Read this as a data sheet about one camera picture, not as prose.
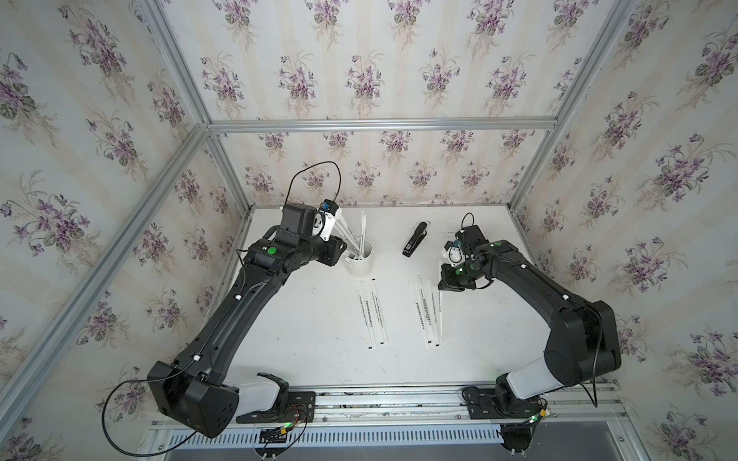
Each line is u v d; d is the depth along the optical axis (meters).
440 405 0.75
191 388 0.37
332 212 0.63
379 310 0.91
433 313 0.90
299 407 0.72
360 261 0.92
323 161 0.63
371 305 0.92
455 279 0.75
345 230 0.93
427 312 0.90
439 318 0.90
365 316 0.90
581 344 0.43
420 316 0.90
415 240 1.05
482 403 0.73
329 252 0.64
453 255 0.81
